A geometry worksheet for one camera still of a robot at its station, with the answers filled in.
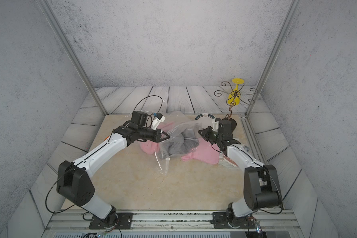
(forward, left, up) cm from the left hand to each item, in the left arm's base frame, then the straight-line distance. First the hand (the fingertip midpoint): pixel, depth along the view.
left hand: (170, 137), depth 78 cm
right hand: (+7, -15, -3) cm, 17 cm away
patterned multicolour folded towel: (-3, -34, -21) cm, 40 cm away
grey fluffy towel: (+2, -6, -5) cm, 9 cm away
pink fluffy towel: (+1, -19, -16) cm, 25 cm away
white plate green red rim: (+36, -25, -23) cm, 49 cm away
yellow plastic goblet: (+24, -38, +7) cm, 45 cm away
